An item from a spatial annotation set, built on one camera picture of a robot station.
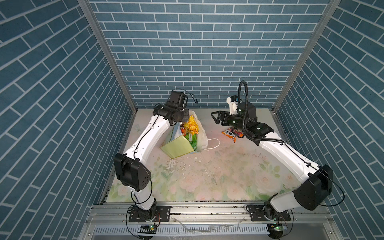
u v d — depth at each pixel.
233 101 0.67
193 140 0.87
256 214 0.73
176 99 0.61
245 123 0.57
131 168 0.44
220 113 0.67
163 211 0.74
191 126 0.84
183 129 0.89
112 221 0.77
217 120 0.68
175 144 0.78
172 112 0.55
